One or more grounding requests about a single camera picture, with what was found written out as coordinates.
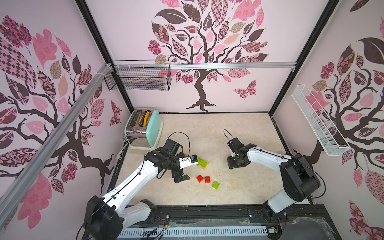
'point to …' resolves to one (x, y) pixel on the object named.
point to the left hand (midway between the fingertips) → (184, 170)
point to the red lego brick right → (207, 179)
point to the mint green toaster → (143, 128)
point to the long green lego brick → (202, 162)
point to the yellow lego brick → (204, 168)
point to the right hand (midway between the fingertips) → (233, 166)
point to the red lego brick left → (199, 178)
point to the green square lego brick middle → (216, 185)
